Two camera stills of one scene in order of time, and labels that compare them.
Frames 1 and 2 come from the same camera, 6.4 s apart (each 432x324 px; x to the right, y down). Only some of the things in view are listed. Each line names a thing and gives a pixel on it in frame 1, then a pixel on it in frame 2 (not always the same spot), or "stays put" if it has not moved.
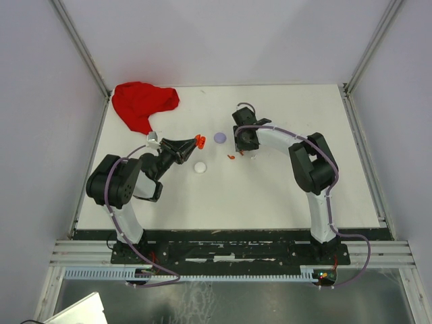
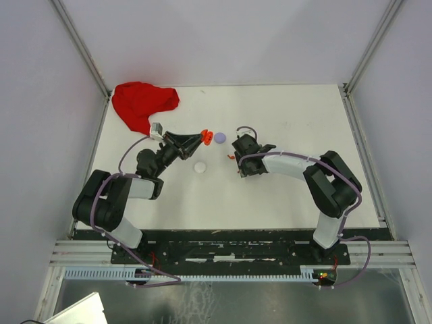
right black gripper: [239, 145] -> [244, 170]
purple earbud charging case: [219, 138] stays put
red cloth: [136, 101] stays put
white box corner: [88, 310] stays put
